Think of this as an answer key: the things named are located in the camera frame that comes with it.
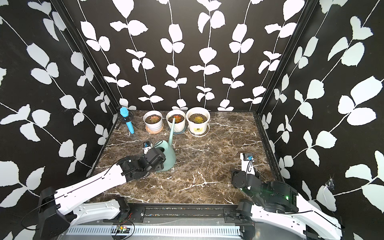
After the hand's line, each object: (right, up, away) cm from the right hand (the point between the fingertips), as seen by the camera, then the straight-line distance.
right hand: (232, 167), depth 67 cm
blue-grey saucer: (-30, +14, +38) cm, 50 cm away
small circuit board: (-52, -31, +3) cm, 61 cm away
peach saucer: (-47, +14, +39) cm, 63 cm away
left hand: (-36, +1, +11) cm, 38 cm away
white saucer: (-10, +14, +40) cm, 43 cm away
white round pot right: (-20, +28, +38) cm, 51 cm away
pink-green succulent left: (-47, +24, +37) cm, 64 cm away
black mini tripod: (-65, +23, +29) cm, 75 cm away
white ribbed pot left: (-48, +19, +37) cm, 63 cm away
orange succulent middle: (-30, +24, +37) cm, 53 cm away
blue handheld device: (-62, +27, +24) cm, 72 cm away
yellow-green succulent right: (-15, +23, +34) cm, 44 cm away
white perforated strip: (-36, -31, +3) cm, 48 cm away
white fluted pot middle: (-30, +18, +33) cm, 48 cm away
